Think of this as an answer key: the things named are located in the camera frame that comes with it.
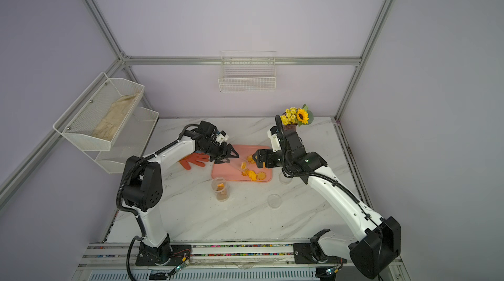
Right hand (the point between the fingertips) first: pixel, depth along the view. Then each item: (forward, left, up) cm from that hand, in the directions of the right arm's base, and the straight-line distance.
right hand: (258, 157), depth 76 cm
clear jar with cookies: (+2, -12, -23) cm, 26 cm away
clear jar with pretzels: (-4, +17, -17) cm, 24 cm away
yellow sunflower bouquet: (+20, -18, +2) cm, 27 cm away
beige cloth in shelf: (+10, +59, +8) cm, 60 cm away
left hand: (+7, +12, -12) cm, 18 cm away
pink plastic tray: (+5, +13, -19) cm, 23 cm away
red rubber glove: (+14, +32, -21) cm, 41 cm away
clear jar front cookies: (+6, +9, -16) cm, 19 cm away
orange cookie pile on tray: (+4, -1, -22) cm, 23 cm away
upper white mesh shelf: (+14, +66, +8) cm, 68 cm away
